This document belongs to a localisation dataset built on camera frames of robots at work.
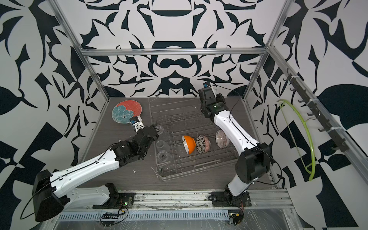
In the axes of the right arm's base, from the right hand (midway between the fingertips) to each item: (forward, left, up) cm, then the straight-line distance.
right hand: (222, 95), depth 80 cm
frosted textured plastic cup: (-21, +34, -18) cm, 43 cm away
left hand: (-15, +37, -6) cm, 40 cm away
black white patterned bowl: (-16, +9, -27) cm, 32 cm away
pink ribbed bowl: (-14, -2, -25) cm, 29 cm away
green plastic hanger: (-31, -30, +3) cm, 43 cm away
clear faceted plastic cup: (-28, +32, -17) cm, 46 cm away
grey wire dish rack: (+7, +23, -27) cm, 36 cm away
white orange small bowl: (-20, +18, -17) cm, 32 cm away
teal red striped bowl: (+12, +67, -26) cm, 73 cm away
